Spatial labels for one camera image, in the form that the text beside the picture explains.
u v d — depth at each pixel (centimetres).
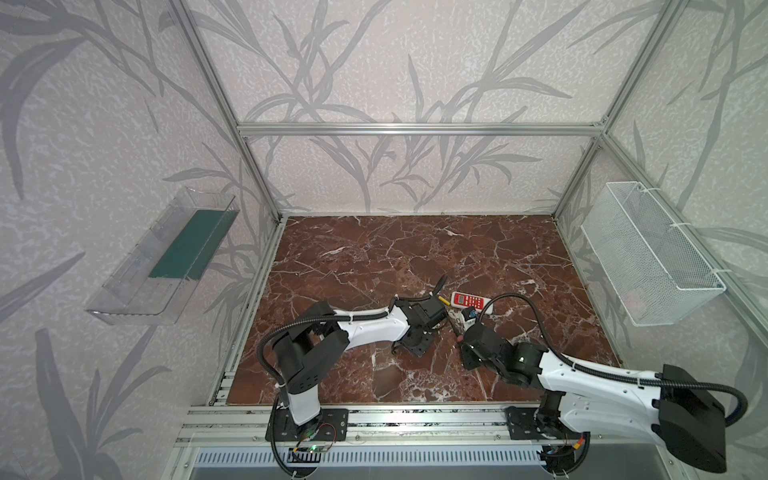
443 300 97
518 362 59
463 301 94
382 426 75
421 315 69
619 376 48
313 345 49
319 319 49
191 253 63
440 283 102
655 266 64
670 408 42
